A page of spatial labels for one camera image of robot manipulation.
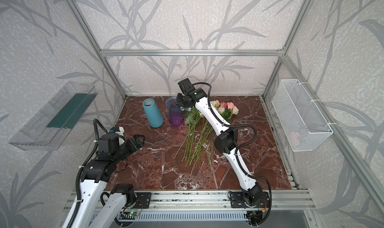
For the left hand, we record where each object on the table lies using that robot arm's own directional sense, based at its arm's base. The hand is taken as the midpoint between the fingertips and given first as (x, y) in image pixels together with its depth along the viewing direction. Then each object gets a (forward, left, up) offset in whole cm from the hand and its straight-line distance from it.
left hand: (142, 135), depth 75 cm
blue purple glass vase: (+22, -13, -13) cm, 29 cm away
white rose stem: (+24, -24, -15) cm, 37 cm away
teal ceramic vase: (+18, 0, -10) cm, 21 cm away
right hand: (+26, -16, 0) cm, 30 cm away
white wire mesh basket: (-3, -72, +16) cm, 74 cm away
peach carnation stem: (+17, -32, -17) cm, 40 cm away
